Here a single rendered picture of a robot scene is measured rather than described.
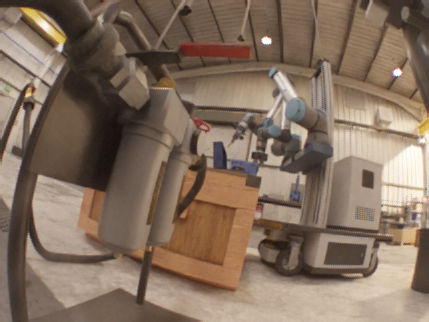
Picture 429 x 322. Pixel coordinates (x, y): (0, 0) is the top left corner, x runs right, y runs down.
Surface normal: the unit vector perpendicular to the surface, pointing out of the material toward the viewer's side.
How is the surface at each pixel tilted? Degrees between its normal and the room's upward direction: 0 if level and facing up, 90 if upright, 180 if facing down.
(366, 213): 90
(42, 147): 90
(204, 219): 90
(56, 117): 90
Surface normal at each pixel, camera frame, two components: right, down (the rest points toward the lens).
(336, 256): 0.01, -0.23
